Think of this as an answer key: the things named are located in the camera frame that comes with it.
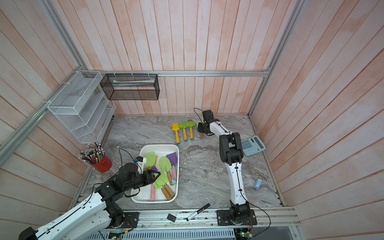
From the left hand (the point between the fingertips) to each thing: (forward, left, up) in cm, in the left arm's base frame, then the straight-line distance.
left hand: (157, 177), depth 78 cm
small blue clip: (0, -57, -8) cm, 57 cm away
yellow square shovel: (+42, -6, -8) cm, 43 cm away
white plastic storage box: (-6, -3, -8) cm, 11 cm away
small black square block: (-17, -8, -10) cm, 21 cm away
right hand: (+42, -25, -9) cm, 50 cm away
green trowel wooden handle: (+10, -2, -8) cm, 13 cm away
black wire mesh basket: (+60, +25, +15) cm, 67 cm away
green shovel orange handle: (+45, -18, -8) cm, 49 cm away
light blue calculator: (+25, -60, -7) cm, 65 cm away
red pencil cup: (+8, +33, -3) cm, 34 cm away
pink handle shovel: (-6, +3, -7) cm, 10 cm away
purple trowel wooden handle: (+9, +5, -9) cm, 13 cm away
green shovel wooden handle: (+36, -25, -9) cm, 45 cm away
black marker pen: (-14, -21, -9) cm, 27 cm away
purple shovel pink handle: (+15, -6, -7) cm, 18 cm away
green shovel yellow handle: (+44, -12, -7) cm, 46 cm away
